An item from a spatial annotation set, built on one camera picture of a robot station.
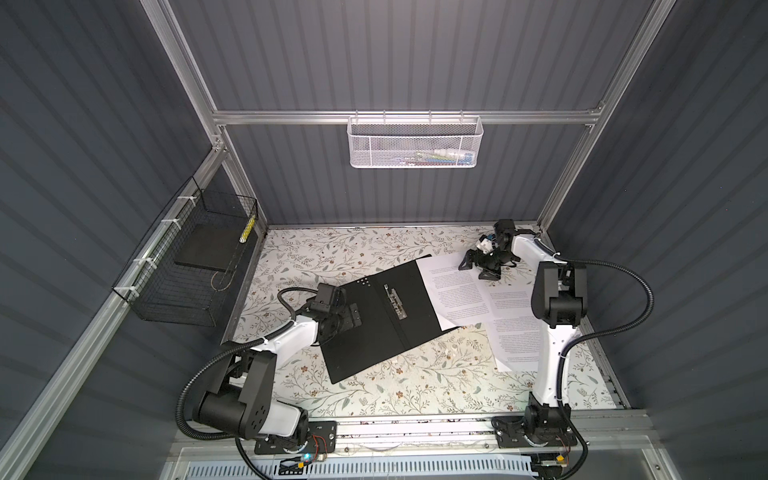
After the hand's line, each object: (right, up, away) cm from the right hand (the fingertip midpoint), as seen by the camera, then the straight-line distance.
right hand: (474, 272), depth 103 cm
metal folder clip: (-27, -9, -7) cm, 30 cm away
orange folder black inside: (-32, -20, -10) cm, 39 cm away
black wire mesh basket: (-80, +2, -31) cm, 86 cm away
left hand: (-43, -14, -11) cm, 46 cm away
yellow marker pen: (-69, +11, -23) cm, 74 cm away
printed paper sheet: (-7, -8, -4) cm, 11 cm away
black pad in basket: (-76, +8, -27) cm, 81 cm away
